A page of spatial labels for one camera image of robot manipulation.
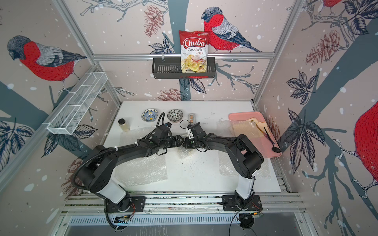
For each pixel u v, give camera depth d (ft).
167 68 3.12
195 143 2.40
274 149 3.04
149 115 3.63
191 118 3.44
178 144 2.67
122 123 3.20
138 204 2.40
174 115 3.62
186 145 2.67
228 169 2.80
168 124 2.77
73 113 2.43
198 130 2.49
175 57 2.96
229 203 2.39
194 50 2.76
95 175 1.47
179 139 2.72
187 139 2.74
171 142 2.62
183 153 2.73
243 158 1.61
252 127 3.38
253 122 3.44
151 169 2.81
